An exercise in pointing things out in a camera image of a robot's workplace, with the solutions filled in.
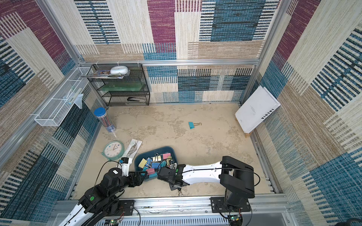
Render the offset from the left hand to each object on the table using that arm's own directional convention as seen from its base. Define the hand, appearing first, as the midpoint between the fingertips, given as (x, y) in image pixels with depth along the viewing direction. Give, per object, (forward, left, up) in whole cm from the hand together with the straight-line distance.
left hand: (142, 172), depth 78 cm
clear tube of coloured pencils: (+33, +28, +9) cm, 44 cm away
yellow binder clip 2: (+10, -6, -5) cm, 13 cm away
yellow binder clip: (+10, -14, -3) cm, 17 cm away
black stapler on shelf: (+54, +14, +5) cm, 56 cm away
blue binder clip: (+8, -2, -5) cm, 9 cm away
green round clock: (+16, +22, -4) cm, 28 cm away
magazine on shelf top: (+53, +27, +27) cm, 66 cm away
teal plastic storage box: (+14, -4, -4) cm, 15 cm away
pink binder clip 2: (+3, -3, -5) cm, 6 cm away
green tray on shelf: (+49, +16, +21) cm, 56 cm away
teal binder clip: (0, -5, -6) cm, 7 cm away
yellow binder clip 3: (+7, +2, -3) cm, 8 cm away
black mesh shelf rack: (+62, +30, -1) cm, 69 cm away
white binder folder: (+33, -69, +17) cm, 79 cm away
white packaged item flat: (+19, +11, -7) cm, 23 cm away
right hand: (-3, -17, -7) cm, 19 cm away
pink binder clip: (+12, -12, -4) cm, 17 cm away
